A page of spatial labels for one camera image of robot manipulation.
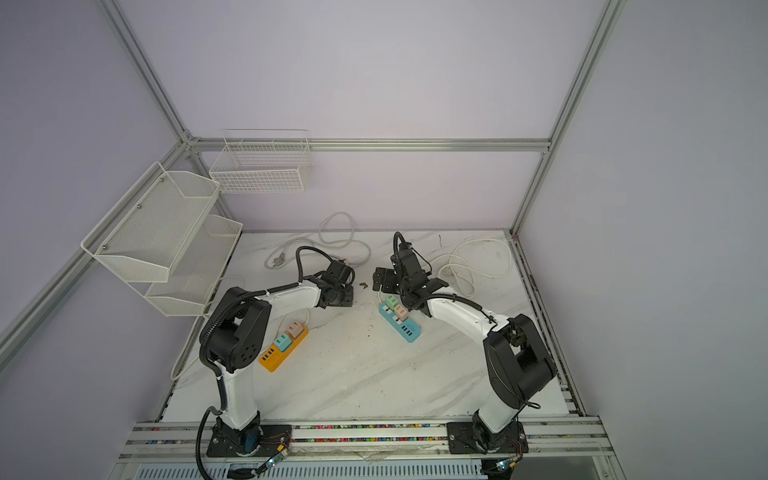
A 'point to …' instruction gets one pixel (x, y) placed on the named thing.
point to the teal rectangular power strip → (407, 328)
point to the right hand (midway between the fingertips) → (384, 275)
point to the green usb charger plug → (391, 302)
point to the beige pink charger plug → (401, 312)
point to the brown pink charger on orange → (295, 328)
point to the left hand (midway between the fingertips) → (343, 297)
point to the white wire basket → (262, 160)
